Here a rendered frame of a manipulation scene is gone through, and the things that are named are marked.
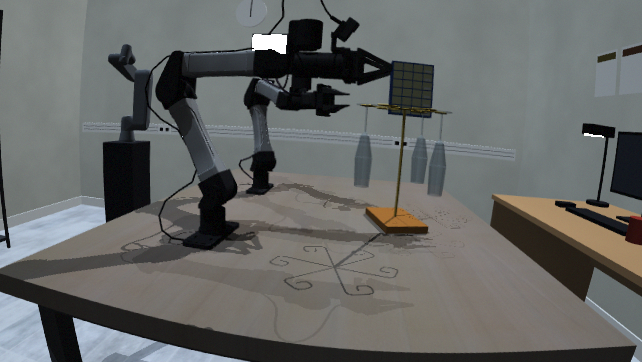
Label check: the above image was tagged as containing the clear wine glass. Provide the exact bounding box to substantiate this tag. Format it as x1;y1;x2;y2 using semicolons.
427;113;446;197
410;112;428;184

